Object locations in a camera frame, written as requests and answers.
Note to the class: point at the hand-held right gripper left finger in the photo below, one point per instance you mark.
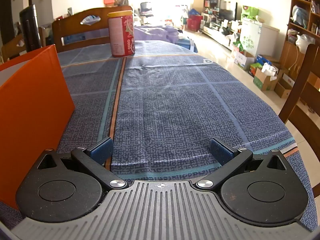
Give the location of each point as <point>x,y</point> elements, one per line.
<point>101,152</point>

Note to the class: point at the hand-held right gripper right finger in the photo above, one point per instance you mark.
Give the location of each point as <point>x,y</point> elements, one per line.
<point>221,152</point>

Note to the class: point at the orange storage box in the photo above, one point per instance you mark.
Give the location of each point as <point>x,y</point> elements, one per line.
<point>32,130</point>

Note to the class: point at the blue patterned tablecloth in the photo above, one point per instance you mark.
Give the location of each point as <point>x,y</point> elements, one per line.
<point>175,105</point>

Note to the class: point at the open green cardboard box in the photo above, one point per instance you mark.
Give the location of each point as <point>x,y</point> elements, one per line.
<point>262,81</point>

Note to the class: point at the small brown cardboard box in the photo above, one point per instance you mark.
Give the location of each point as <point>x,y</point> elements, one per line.
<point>283,88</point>

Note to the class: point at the white box with green print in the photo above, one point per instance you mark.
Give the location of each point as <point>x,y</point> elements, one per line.
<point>242,60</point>

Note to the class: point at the blue box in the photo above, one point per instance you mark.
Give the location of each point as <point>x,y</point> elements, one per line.
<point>266,60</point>

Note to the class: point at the wooden dining chair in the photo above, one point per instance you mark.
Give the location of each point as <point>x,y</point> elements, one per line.
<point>72,28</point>
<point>303,80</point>
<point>12,48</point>

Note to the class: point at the white television cabinet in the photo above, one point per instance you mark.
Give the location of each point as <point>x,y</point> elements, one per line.
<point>217,35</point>

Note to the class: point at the white chest freezer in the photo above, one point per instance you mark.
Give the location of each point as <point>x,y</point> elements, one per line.
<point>262,40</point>

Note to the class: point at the wooden bookshelf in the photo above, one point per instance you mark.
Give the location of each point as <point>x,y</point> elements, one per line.
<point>290,52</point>

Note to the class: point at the purple bedding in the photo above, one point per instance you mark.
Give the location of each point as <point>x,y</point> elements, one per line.
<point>155,33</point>

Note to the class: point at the red plastic baskets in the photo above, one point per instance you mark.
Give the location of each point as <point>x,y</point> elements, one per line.
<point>195,23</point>

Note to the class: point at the white plastic bag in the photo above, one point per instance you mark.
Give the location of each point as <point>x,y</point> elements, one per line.
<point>305,42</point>

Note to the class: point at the black television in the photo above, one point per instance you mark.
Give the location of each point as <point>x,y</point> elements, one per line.
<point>228,13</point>

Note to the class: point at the green and white box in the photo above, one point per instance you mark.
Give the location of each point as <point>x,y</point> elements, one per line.
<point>250,12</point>

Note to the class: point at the black office chair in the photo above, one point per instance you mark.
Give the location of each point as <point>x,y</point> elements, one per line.
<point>145,7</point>

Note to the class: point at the white standing air conditioner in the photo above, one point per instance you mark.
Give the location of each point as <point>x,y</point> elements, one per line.
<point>199,0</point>

